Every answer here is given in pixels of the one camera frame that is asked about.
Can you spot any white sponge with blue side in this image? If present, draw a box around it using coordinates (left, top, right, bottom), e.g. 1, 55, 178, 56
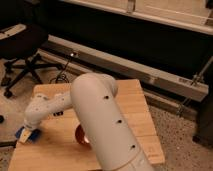
15, 127, 41, 143

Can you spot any wooden table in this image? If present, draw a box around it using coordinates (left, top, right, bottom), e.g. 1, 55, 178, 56
8, 79, 165, 171

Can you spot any black office chair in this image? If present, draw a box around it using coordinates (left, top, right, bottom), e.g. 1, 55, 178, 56
0, 0, 64, 100

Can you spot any brown wooden bowl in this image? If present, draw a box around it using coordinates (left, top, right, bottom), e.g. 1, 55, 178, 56
75, 125, 89, 145

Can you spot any black cable on floor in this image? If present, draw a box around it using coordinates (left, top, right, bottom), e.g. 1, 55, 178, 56
49, 53, 75, 85

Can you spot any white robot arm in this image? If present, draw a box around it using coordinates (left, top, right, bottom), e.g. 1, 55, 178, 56
24, 73, 154, 171

